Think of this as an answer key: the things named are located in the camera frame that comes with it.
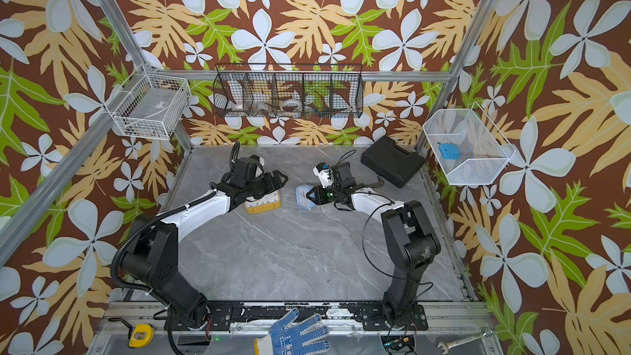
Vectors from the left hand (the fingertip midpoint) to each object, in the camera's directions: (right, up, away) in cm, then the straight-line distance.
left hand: (282, 178), depth 90 cm
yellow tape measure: (-38, -45, -20) cm, 62 cm away
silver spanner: (+50, -47, -21) cm, 72 cm away
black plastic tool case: (+47, +7, +19) cm, 51 cm away
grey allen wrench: (+41, -3, +17) cm, 44 cm away
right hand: (+10, -6, +3) cm, 12 cm away
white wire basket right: (+66, +9, -14) cm, 68 cm away
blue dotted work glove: (+5, -47, -20) cm, 51 cm away
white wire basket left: (-47, +26, -4) cm, 54 cm away
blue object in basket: (+59, +10, -6) cm, 60 cm away
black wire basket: (+1, +35, +7) cm, 36 cm away
